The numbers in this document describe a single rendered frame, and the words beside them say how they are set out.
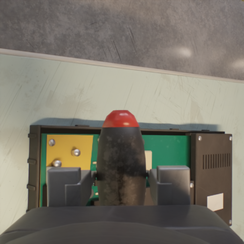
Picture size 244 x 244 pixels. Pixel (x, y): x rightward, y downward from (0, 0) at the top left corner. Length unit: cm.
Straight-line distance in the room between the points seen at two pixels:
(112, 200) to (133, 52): 162
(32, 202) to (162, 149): 15
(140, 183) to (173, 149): 18
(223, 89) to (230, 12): 230
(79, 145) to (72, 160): 1
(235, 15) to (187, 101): 245
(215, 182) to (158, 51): 158
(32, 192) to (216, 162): 22
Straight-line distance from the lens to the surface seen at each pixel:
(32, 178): 24
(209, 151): 37
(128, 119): 16
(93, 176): 16
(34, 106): 25
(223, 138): 40
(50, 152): 24
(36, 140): 24
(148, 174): 16
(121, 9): 177
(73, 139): 25
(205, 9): 243
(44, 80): 26
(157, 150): 32
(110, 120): 16
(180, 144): 35
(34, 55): 26
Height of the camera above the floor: 122
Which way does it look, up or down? 48 degrees down
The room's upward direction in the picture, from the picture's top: 88 degrees clockwise
